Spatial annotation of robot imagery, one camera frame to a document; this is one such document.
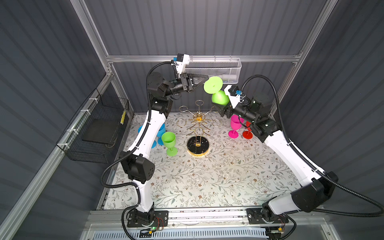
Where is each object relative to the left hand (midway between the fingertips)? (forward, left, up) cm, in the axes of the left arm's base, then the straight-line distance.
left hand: (209, 79), depth 56 cm
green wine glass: (+5, +21, -44) cm, 49 cm away
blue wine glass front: (+9, +25, -40) cm, 48 cm away
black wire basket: (-5, +53, -25) cm, 59 cm away
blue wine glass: (+10, +33, -55) cm, 64 cm away
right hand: (+3, -6, -11) cm, 13 cm away
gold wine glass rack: (+9, +2, -52) cm, 53 cm away
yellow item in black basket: (+10, +45, -30) cm, 55 cm away
